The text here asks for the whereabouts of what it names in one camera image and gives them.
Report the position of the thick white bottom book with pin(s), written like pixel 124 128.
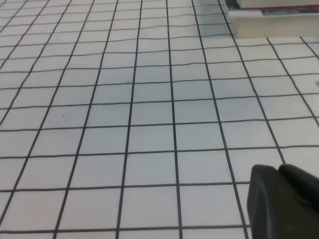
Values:
pixel 275 23

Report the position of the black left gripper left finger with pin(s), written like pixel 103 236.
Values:
pixel 264 205

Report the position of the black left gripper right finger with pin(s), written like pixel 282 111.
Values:
pixel 307 188

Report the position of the red and white book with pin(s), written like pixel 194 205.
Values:
pixel 271 4

